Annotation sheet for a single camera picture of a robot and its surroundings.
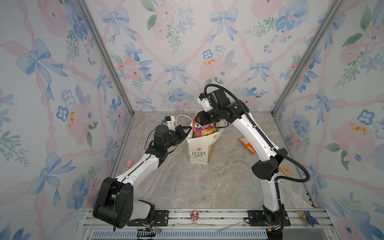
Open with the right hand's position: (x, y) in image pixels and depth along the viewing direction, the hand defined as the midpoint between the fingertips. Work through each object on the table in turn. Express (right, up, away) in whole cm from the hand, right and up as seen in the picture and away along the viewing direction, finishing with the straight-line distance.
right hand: (199, 117), depth 78 cm
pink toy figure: (-2, -47, -7) cm, 48 cm away
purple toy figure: (+53, -48, -5) cm, 72 cm away
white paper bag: (+1, -16, +3) cm, 16 cm away
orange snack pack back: (+3, -6, +3) cm, 7 cm away
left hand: (-3, -5, -1) cm, 5 cm away
